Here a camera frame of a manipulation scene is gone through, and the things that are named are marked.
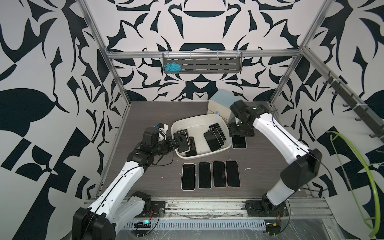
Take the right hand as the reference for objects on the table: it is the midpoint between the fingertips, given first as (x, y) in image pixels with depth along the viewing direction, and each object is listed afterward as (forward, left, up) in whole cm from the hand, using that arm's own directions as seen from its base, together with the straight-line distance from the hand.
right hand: (234, 132), depth 81 cm
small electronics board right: (-41, -15, -21) cm, 48 cm away
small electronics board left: (-39, +45, -20) cm, 63 cm away
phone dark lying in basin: (-2, +22, -16) cm, 27 cm away
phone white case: (-18, +25, -17) cm, 35 cm away
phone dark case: (-16, +8, -18) cm, 26 cm away
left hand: (-4, +29, +2) cm, 29 cm away
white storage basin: (+17, +20, -18) cm, 31 cm away
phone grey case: (-16, +16, -20) cm, 30 cm away
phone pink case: (-6, -1, 0) cm, 6 cm away
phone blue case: (+11, +5, -14) cm, 19 cm away
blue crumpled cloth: (+36, +34, +16) cm, 52 cm away
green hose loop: (-43, -38, +5) cm, 58 cm away
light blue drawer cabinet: (+27, +4, -4) cm, 27 cm away
